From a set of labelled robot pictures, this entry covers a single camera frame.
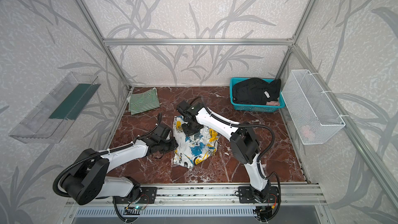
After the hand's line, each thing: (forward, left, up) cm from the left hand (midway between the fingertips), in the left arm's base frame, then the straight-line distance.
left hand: (180, 140), depth 89 cm
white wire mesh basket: (-4, -59, +32) cm, 67 cm away
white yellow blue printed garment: (-5, -8, -1) cm, 9 cm away
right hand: (+4, -6, +7) cm, 10 cm away
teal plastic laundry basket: (+23, -37, +2) cm, 44 cm away
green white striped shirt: (+29, +30, -1) cm, 42 cm away
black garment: (+33, -49, +7) cm, 59 cm away
